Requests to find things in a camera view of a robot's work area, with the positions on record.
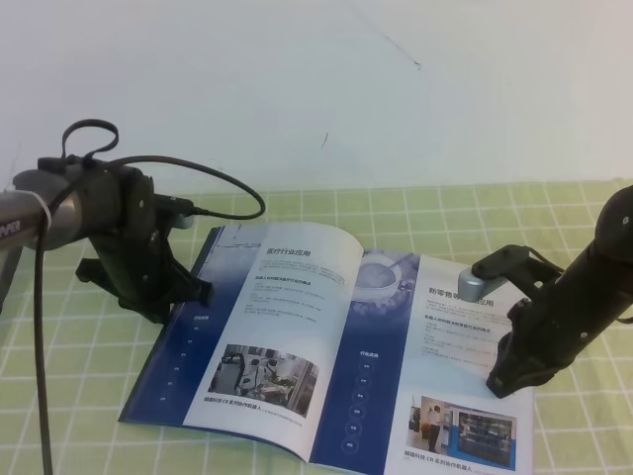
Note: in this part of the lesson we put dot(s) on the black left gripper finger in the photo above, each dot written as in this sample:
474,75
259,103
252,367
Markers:
131,288
184,287

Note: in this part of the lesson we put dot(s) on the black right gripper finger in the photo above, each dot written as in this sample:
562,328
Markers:
510,375

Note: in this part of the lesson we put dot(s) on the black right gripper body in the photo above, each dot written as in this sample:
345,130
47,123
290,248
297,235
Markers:
549,331

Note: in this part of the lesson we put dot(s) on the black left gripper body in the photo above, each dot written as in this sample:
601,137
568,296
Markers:
131,232

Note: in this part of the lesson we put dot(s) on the robotics brochure book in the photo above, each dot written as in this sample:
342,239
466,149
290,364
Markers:
369,361

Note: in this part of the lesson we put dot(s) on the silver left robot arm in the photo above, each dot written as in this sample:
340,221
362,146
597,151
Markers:
23,209

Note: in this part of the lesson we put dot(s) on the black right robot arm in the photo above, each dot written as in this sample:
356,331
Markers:
599,280

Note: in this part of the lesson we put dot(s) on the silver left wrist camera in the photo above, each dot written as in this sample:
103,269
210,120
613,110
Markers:
173,212

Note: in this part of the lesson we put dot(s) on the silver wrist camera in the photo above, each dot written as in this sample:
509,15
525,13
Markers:
173,212
521,265

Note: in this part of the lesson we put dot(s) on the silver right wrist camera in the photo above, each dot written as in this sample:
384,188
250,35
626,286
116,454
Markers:
521,265

